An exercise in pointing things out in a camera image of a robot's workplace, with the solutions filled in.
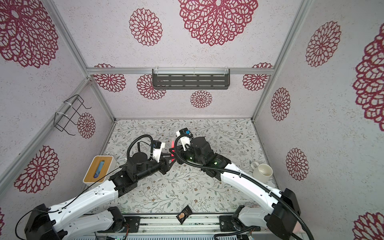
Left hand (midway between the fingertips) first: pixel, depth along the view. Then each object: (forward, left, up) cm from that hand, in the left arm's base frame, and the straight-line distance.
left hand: (175, 158), depth 73 cm
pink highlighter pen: (+1, +1, +8) cm, 8 cm away
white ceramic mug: (+1, -51, -20) cm, 55 cm away
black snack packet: (-21, -3, -20) cm, 29 cm away
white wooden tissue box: (+4, +47, -19) cm, 51 cm away
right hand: (+2, +1, +7) cm, 7 cm away
